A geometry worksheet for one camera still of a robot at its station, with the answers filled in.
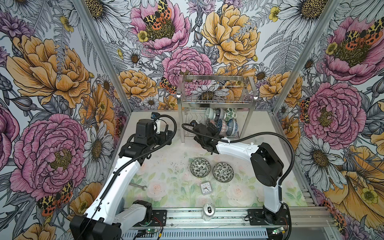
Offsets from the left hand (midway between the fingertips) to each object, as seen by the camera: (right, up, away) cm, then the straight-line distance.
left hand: (162, 136), depth 77 cm
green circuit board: (+55, -44, -5) cm, 70 cm away
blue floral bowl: (+40, +4, +20) cm, 45 cm away
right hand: (+24, +1, +16) cm, 29 cm away
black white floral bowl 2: (+33, -22, +12) cm, 41 cm away
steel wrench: (-12, -28, +7) cm, 32 cm away
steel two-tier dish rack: (+17, +30, +35) cm, 49 cm away
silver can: (+22, -30, -13) cm, 40 cm away
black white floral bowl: (+19, -19, +13) cm, 30 cm away
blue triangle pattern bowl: (+33, +6, +28) cm, 44 cm away
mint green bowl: (+26, +14, +28) cm, 41 cm away
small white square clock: (+22, -28, +5) cm, 36 cm away
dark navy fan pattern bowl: (+33, +13, +28) cm, 45 cm away
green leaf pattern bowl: (+42, +14, +34) cm, 56 cm away
